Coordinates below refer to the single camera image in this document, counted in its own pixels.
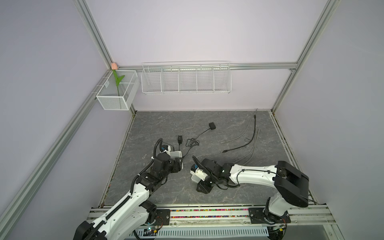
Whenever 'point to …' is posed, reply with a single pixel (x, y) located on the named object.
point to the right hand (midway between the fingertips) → (199, 188)
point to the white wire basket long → (211, 77)
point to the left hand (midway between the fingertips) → (177, 161)
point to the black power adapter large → (179, 140)
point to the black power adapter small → (193, 142)
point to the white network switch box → (175, 154)
